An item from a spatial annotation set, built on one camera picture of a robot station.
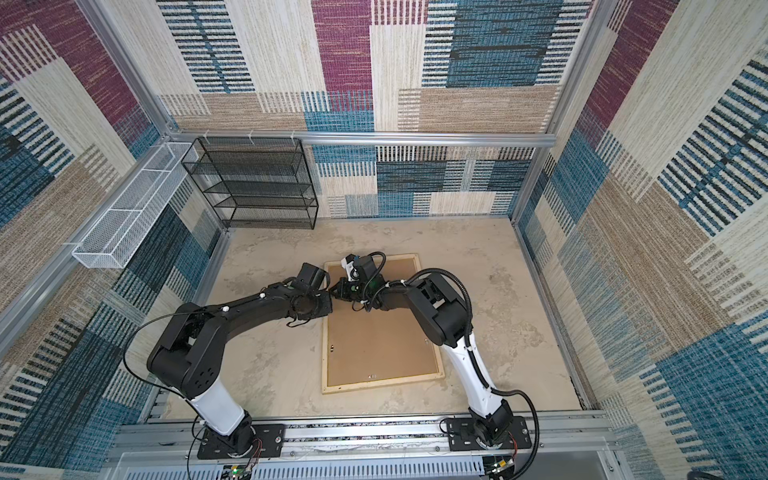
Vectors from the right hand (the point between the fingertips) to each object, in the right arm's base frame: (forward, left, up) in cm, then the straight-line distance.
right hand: (330, 295), depth 99 cm
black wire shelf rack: (+39, +28, +16) cm, 50 cm away
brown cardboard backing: (-17, -16, -1) cm, 23 cm away
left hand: (-5, -1, +1) cm, 5 cm away
